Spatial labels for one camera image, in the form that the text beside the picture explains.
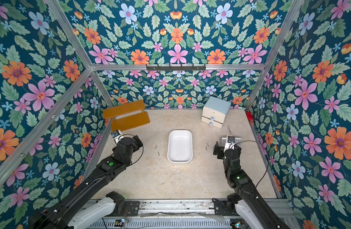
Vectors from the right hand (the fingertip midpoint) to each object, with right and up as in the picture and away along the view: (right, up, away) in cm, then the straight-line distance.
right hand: (224, 141), depth 80 cm
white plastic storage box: (-26, -7, +16) cm, 32 cm away
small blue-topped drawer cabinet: (-2, +18, +19) cm, 27 cm away
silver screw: (-41, -11, +15) cm, 44 cm away
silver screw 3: (-7, -5, +18) cm, 20 cm away
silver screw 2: (-8, -8, +18) cm, 21 cm away
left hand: (-51, +2, -1) cm, 51 cm away
